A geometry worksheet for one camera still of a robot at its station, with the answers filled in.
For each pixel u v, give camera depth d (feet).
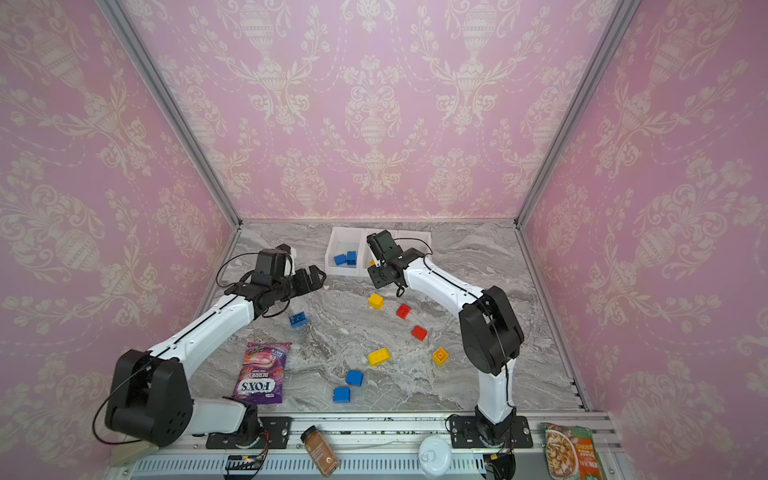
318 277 2.67
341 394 2.66
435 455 2.19
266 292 2.11
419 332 3.02
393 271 2.13
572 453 2.33
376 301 3.19
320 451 2.25
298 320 3.03
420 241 2.56
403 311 3.10
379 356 2.80
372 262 2.67
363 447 2.40
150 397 1.36
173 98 2.83
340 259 3.56
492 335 1.59
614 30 2.32
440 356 2.73
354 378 2.73
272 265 2.20
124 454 2.25
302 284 2.55
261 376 2.66
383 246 2.33
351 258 3.49
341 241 3.72
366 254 3.50
